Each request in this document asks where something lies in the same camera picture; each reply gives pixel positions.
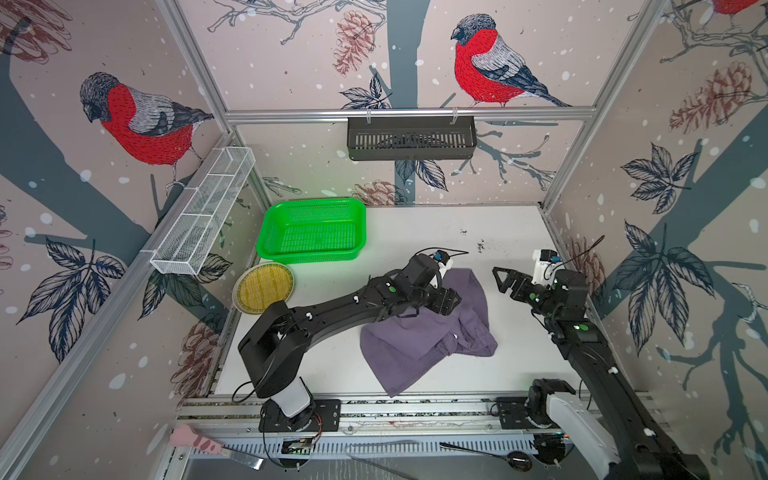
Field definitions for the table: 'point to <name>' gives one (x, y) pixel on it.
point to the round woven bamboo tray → (260, 285)
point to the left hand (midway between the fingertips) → (457, 292)
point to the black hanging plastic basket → (412, 138)
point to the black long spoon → (518, 460)
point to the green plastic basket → (305, 230)
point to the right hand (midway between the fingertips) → (506, 269)
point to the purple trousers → (401, 349)
